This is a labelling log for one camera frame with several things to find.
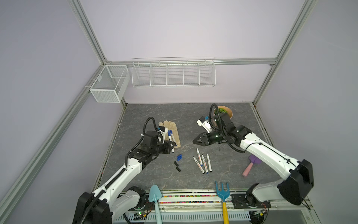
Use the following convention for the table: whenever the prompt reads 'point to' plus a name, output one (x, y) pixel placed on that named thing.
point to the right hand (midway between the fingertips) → (195, 143)
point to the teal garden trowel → (154, 194)
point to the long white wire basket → (169, 72)
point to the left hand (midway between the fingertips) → (174, 145)
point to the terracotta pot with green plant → (223, 109)
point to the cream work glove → (171, 126)
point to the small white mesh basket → (111, 84)
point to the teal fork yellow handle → (223, 194)
